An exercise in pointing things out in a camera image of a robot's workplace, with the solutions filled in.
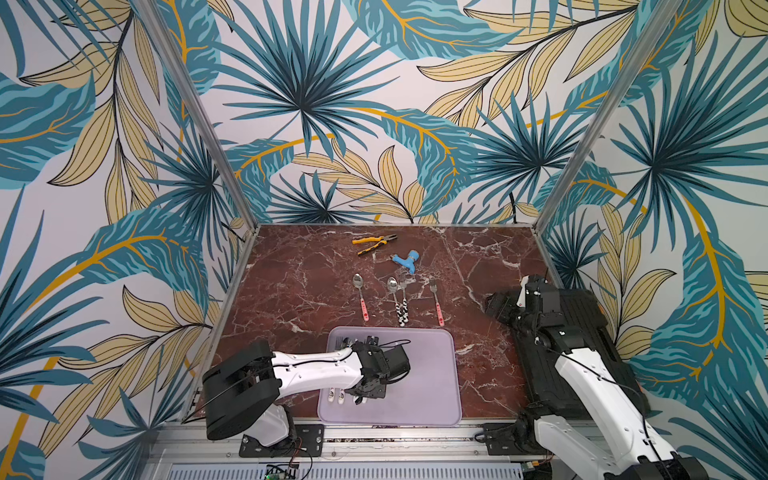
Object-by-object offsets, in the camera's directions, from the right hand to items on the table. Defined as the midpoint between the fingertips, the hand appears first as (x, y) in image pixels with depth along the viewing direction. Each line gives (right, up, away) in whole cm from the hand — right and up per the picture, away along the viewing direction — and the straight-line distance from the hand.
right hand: (500, 304), depth 82 cm
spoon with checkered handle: (-29, +3, +19) cm, 35 cm away
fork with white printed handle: (-46, -24, -2) cm, 52 cm away
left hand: (-36, -23, -1) cm, 43 cm away
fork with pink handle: (-15, +3, +21) cm, 26 cm away
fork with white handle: (-37, -24, -4) cm, 44 cm away
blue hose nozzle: (-23, +11, +24) cm, 35 cm away
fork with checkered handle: (-25, +4, +22) cm, 34 cm away
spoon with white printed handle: (-43, -24, -3) cm, 49 cm away
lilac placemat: (-21, -24, -2) cm, 31 cm away
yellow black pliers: (-33, +19, +32) cm, 49 cm away
